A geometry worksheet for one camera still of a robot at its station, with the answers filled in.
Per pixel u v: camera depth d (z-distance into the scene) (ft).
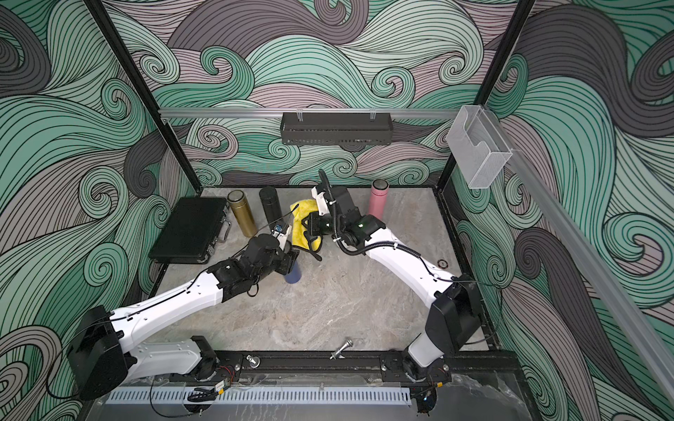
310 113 3.08
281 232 2.25
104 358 1.26
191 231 3.26
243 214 3.11
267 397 2.50
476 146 2.58
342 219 1.91
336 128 3.12
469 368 2.44
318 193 2.29
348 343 2.49
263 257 1.93
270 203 2.98
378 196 3.04
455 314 1.35
